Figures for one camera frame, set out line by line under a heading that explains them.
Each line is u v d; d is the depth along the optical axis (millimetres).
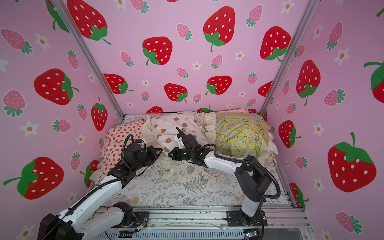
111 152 891
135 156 614
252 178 459
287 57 863
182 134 723
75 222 412
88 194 470
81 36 787
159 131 984
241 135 812
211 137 973
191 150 656
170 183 860
